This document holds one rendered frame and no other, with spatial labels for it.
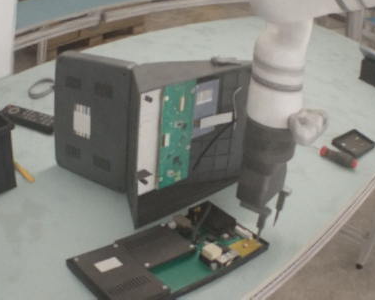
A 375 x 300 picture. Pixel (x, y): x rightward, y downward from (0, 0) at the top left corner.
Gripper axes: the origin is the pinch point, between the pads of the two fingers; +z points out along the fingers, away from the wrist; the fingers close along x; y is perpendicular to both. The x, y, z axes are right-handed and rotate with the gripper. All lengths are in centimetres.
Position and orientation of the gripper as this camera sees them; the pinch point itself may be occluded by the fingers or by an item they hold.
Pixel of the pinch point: (265, 233)
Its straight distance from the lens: 74.9
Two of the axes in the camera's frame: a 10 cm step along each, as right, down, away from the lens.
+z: -0.8, 8.7, 4.8
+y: -7.9, -3.5, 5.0
